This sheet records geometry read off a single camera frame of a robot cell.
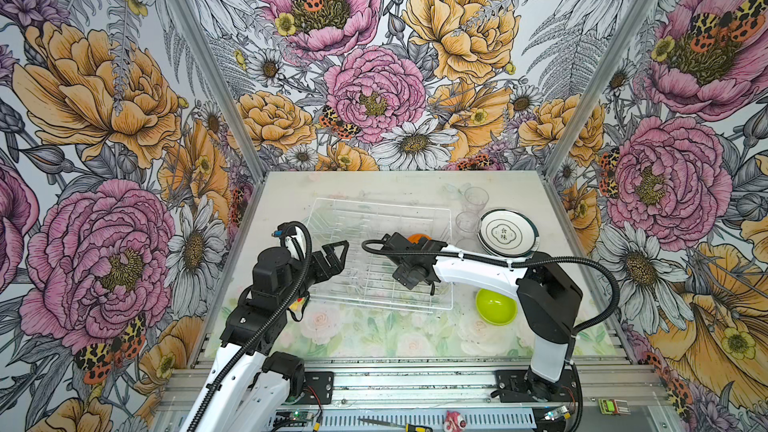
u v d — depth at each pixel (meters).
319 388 0.74
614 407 0.70
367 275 0.92
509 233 1.02
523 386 0.73
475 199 1.12
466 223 1.04
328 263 0.64
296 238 0.57
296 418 0.71
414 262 0.65
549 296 0.48
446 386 0.76
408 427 0.69
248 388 0.48
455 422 0.66
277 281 0.52
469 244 0.99
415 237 0.99
